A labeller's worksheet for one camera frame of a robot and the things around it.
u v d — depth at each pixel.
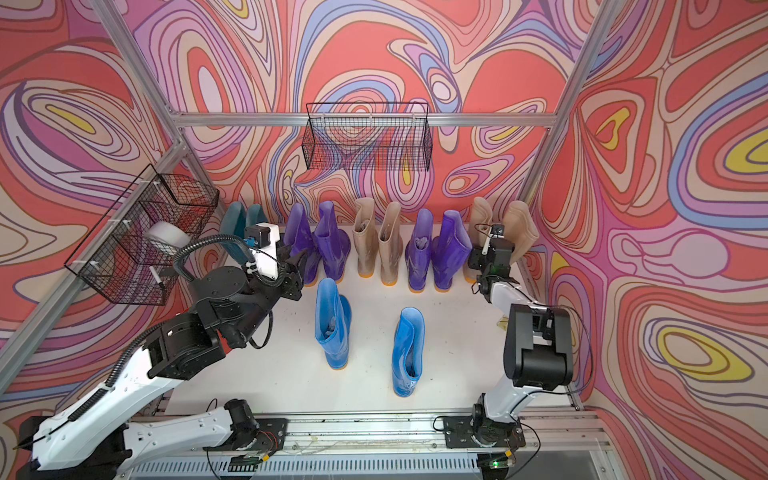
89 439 0.39
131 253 0.72
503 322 0.94
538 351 0.47
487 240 0.84
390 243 0.82
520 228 0.87
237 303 0.38
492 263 0.72
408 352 0.65
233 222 0.86
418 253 0.82
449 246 0.86
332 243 0.84
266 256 0.43
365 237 0.84
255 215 0.88
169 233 0.74
